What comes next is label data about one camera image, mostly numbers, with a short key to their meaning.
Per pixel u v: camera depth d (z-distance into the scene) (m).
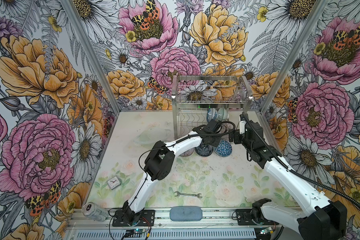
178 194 0.81
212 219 0.76
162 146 0.57
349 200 0.38
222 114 1.06
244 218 0.74
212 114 1.05
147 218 0.73
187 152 0.97
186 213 0.73
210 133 0.73
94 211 0.65
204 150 0.98
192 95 1.13
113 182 0.84
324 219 0.38
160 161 0.55
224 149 0.97
